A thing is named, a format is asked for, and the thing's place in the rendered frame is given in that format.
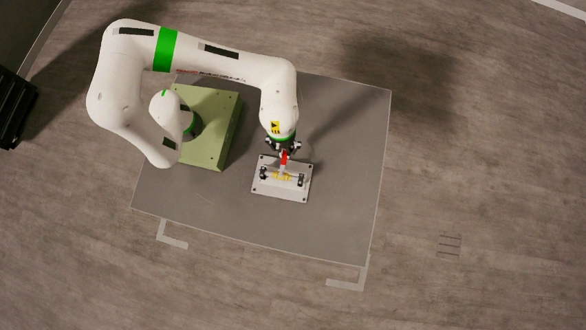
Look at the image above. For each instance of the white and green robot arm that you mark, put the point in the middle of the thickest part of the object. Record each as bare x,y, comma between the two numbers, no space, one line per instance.
128,47

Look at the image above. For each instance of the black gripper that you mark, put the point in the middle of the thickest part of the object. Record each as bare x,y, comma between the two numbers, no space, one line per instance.
289,150

